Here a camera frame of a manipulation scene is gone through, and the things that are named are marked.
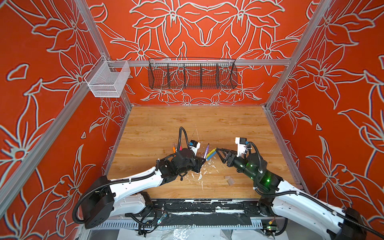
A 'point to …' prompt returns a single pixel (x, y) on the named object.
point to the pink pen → (180, 148)
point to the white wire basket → (107, 78)
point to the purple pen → (207, 150)
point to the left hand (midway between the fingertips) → (205, 159)
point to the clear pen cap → (230, 181)
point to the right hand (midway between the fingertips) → (216, 150)
